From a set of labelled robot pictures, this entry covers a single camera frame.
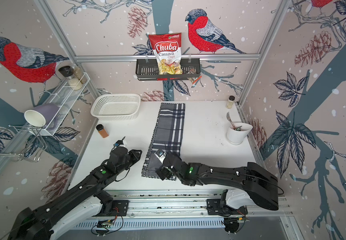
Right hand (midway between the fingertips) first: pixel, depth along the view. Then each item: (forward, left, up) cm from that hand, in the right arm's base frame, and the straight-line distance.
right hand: (162, 161), depth 79 cm
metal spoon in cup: (+30, -40, +2) cm, 50 cm away
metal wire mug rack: (-5, +54, +26) cm, 60 cm away
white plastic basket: (+48, +45, -9) cm, 67 cm away
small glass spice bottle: (+52, -47, -4) cm, 70 cm away
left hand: (+6, +11, +2) cm, 12 cm away
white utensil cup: (+18, -43, +2) cm, 47 cm away
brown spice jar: (+20, +42, -2) cm, 47 cm away
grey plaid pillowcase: (+23, 0, -10) cm, 25 cm away
